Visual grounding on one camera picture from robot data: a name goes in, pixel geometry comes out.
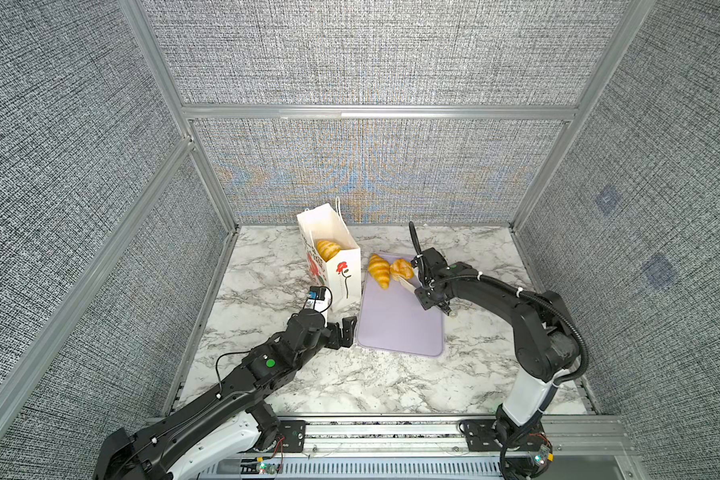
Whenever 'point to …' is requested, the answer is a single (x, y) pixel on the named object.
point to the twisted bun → (400, 267)
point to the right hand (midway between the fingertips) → (430, 293)
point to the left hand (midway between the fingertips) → (342, 318)
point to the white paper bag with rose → (341, 275)
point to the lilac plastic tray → (394, 319)
